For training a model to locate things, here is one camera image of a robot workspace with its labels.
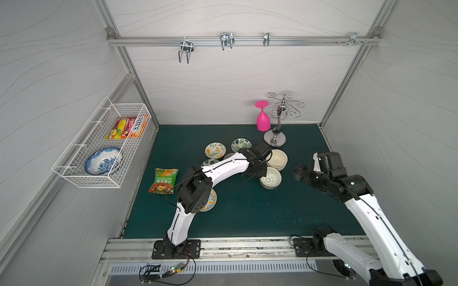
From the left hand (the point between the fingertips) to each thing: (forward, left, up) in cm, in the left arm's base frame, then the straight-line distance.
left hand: (264, 175), depth 87 cm
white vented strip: (-36, +18, -9) cm, 42 cm away
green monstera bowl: (+25, +12, -6) cm, 29 cm away
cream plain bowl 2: (+7, -9, -2) cm, 12 cm away
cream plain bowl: (+12, -9, -3) cm, 16 cm away
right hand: (-5, -15, +11) cm, 19 cm away
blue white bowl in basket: (-9, +62, +24) cm, 67 cm away
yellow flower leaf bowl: (+20, +27, -7) cm, 34 cm away
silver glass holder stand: (+31, -11, -6) cm, 33 cm away
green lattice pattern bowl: (+1, -6, -7) cm, 9 cm away
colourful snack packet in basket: (+7, +59, +25) cm, 65 cm away
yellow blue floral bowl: (-11, +26, -8) cm, 29 cm away
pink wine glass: (+30, -2, +8) cm, 31 cm away
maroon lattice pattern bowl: (-5, -3, -4) cm, 7 cm away
